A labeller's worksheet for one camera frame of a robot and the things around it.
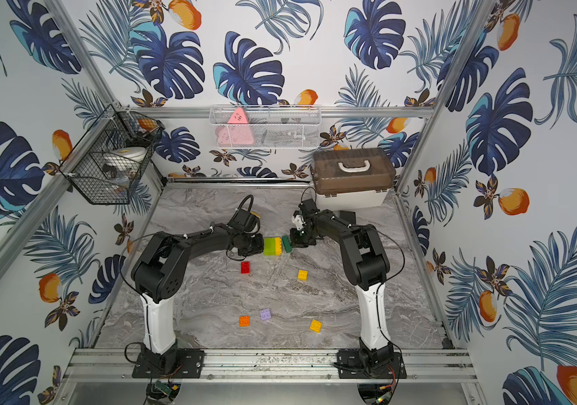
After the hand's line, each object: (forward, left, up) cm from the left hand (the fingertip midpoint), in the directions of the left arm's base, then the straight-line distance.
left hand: (264, 245), depth 98 cm
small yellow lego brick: (-11, -15, -1) cm, 19 cm away
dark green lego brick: (+1, -9, -1) cm, 9 cm away
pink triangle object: (+26, +11, +32) cm, 43 cm away
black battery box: (+14, -33, +3) cm, 36 cm away
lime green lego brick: (-2, -2, +1) cm, 3 cm away
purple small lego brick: (-26, -3, -1) cm, 26 cm away
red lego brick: (-10, +6, 0) cm, 12 cm away
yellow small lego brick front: (-28, -20, -2) cm, 34 cm away
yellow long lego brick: (0, -5, 0) cm, 5 cm away
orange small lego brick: (-28, +3, -3) cm, 28 cm away
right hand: (+3, -11, -2) cm, 12 cm away
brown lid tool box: (+25, -35, +18) cm, 47 cm away
